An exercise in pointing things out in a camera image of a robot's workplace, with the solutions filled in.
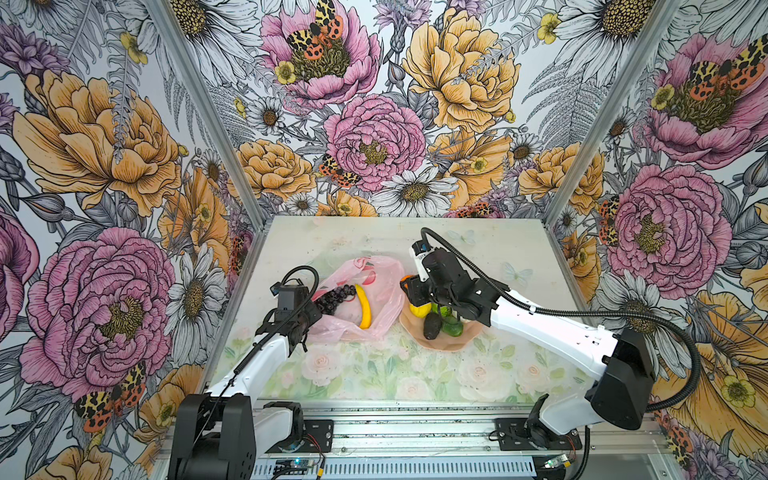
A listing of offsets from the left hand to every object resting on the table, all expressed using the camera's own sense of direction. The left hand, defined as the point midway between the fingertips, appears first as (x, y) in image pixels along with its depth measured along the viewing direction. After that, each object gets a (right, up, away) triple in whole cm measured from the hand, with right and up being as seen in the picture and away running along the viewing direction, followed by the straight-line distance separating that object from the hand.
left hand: (310, 318), depth 89 cm
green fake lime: (+41, -2, -2) cm, 41 cm away
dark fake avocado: (+35, -2, 0) cm, 35 cm away
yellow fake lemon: (+32, +2, 0) cm, 32 cm away
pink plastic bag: (+21, +10, +12) cm, 26 cm away
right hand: (+29, +9, -10) cm, 32 cm away
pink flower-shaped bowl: (+30, -2, 0) cm, 31 cm away
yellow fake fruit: (+16, +2, +5) cm, 17 cm away
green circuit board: (+1, -30, -18) cm, 35 cm away
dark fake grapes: (+4, +4, +5) cm, 7 cm away
